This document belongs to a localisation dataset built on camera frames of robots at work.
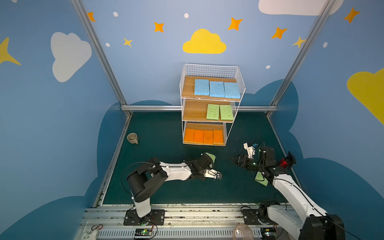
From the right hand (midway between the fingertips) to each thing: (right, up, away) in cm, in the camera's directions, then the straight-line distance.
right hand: (234, 158), depth 82 cm
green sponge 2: (-12, +26, +4) cm, 29 cm away
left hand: (-15, -6, +9) cm, 18 cm away
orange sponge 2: (-19, +11, +22) cm, 31 cm away
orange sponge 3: (-12, +10, +22) cm, 28 cm away
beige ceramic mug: (-65, +10, +20) cm, 69 cm away
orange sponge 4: (-5, +10, +23) cm, 25 cm away
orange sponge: (-26, +11, +23) cm, 36 cm away
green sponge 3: (-4, +26, +3) cm, 26 cm away
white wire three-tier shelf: (-22, +30, +9) cm, 38 cm away
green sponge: (-11, -2, +14) cm, 18 cm away
